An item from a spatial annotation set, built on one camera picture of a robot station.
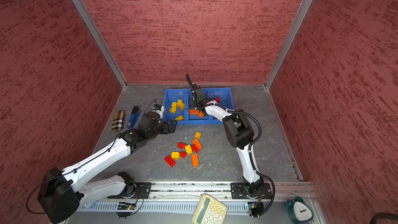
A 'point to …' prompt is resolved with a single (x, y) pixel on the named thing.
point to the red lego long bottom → (170, 161)
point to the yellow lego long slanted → (180, 117)
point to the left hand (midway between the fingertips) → (169, 124)
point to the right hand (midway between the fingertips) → (194, 102)
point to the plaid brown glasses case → (117, 122)
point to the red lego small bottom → (183, 154)
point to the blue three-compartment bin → (174, 94)
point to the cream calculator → (209, 210)
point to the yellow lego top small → (180, 101)
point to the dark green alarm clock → (299, 212)
